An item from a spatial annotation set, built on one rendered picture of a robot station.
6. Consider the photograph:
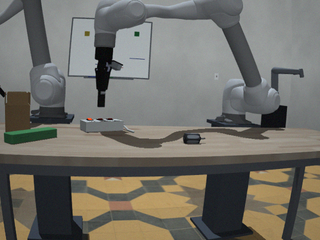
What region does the brown cardboard box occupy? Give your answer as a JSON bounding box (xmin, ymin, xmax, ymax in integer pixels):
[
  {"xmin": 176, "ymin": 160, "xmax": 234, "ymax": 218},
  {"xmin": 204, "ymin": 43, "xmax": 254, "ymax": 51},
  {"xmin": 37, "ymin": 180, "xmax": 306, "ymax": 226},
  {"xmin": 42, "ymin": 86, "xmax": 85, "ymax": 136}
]
[{"xmin": 4, "ymin": 91, "xmax": 31, "ymax": 132}]

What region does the green long box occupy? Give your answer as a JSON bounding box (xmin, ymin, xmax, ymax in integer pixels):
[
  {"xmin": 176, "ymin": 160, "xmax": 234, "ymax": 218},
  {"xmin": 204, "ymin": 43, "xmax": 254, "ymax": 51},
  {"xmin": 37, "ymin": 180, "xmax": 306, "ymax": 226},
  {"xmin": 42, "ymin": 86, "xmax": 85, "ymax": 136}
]
[{"xmin": 4, "ymin": 127, "xmax": 57, "ymax": 144}]

